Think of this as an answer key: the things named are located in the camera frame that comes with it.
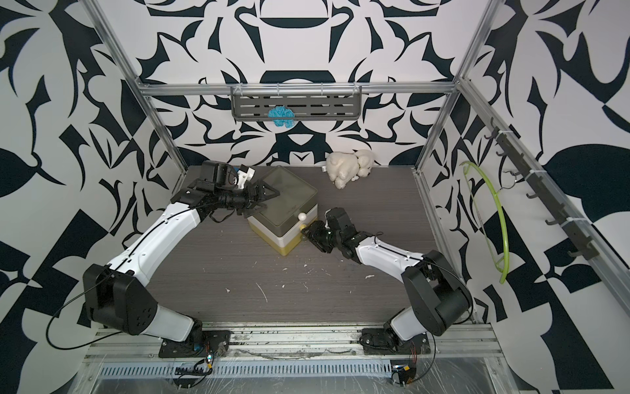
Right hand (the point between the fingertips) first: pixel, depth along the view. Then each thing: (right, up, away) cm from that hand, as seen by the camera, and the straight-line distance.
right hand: (303, 230), depth 86 cm
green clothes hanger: (+53, -6, -18) cm, 57 cm away
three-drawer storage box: (-7, +3, -10) cm, 12 cm away
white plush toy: (+16, +24, +22) cm, 37 cm away
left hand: (-9, +12, -8) cm, 17 cm away
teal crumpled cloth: (-8, +43, +5) cm, 44 cm away
